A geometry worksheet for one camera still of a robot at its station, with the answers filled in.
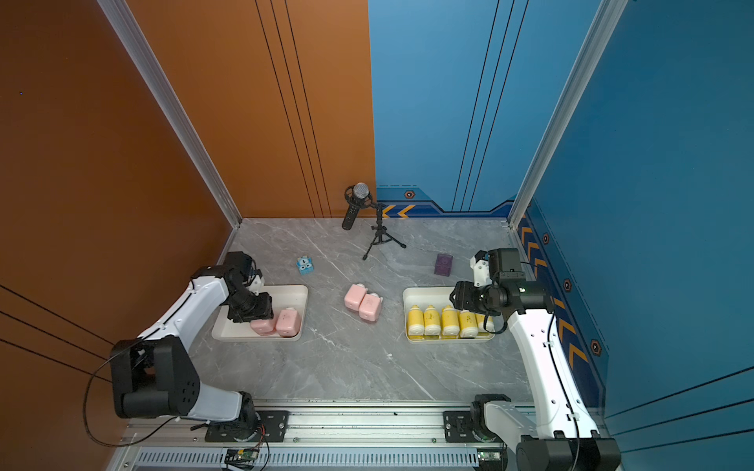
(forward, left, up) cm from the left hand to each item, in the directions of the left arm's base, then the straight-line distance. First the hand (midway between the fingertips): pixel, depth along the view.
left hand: (264, 311), depth 86 cm
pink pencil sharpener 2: (-5, -1, +1) cm, 5 cm away
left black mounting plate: (-28, -8, -8) cm, 31 cm away
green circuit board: (-34, 0, -9) cm, 35 cm away
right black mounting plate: (-28, -55, -6) cm, 62 cm away
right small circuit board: (-33, -62, -7) cm, 71 cm away
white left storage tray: (+9, -2, -7) cm, 12 cm away
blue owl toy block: (+22, -7, -6) cm, 24 cm away
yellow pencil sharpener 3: (-2, -55, 0) cm, 55 cm away
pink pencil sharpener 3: (+6, -26, 0) cm, 27 cm away
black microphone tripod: (+32, -34, -2) cm, 47 cm away
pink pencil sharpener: (-3, -8, -1) cm, 8 cm away
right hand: (-1, -56, +12) cm, 57 cm away
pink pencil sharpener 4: (+2, -31, 0) cm, 32 cm away
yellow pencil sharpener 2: (-3, -50, 0) cm, 50 cm away
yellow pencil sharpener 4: (-3, -60, +1) cm, 60 cm away
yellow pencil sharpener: (-3, -45, 0) cm, 45 cm away
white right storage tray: (+13, -55, -13) cm, 57 cm away
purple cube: (+20, -56, -3) cm, 59 cm away
